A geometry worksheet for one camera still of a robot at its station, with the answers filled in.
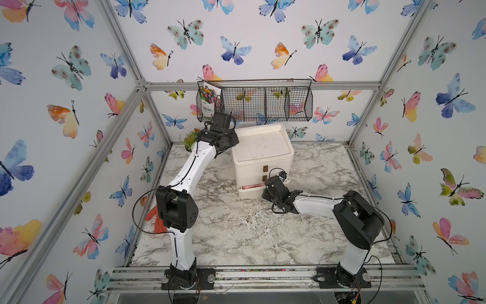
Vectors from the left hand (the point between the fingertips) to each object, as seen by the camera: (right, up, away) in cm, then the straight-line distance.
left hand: (236, 137), depth 87 cm
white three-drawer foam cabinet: (+13, -6, -1) cm, 14 cm away
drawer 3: (+4, -19, +1) cm, 20 cm away
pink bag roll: (+8, -23, +5) cm, 25 cm away
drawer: (+8, -25, +4) cm, 26 cm away
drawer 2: (+12, -14, -3) cm, 19 cm away
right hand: (+14, -24, +6) cm, 29 cm away
